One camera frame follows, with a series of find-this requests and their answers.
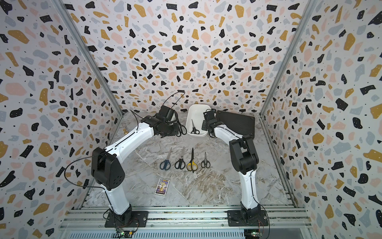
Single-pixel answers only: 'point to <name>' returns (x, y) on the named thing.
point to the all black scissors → (182, 129)
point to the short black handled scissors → (194, 130)
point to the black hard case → (241, 124)
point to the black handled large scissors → (180, 164)
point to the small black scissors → (205, 163)
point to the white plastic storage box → (195, 116)
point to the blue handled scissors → (166, 164)
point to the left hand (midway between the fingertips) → (179, 130)
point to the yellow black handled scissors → (192, 166)
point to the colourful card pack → (162, 186)
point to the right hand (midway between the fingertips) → (206, 124)
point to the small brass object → (125, 132)
